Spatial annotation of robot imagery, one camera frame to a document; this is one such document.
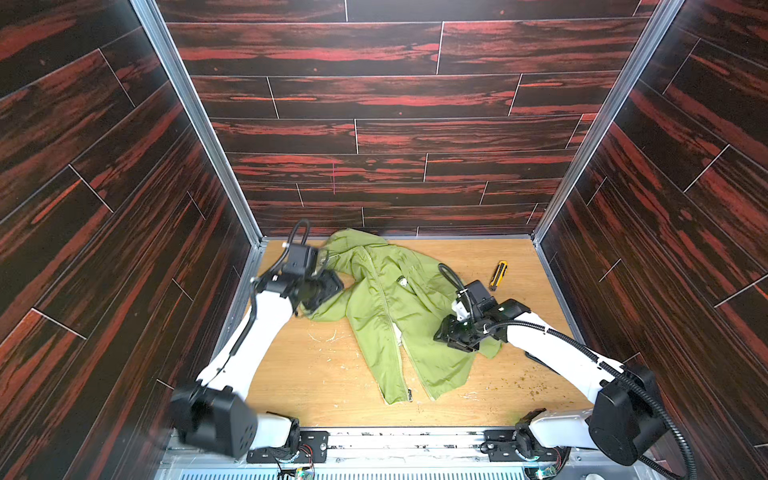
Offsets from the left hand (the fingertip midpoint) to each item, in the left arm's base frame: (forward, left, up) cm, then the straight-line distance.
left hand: (340, 287), depth 81 cm
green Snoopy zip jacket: (+9, -18, -17) cm, 27 cm away
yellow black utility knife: (+22, -55, -17) cm, 62 cm away
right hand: (-9, -29, -10) cm, 32 cm away
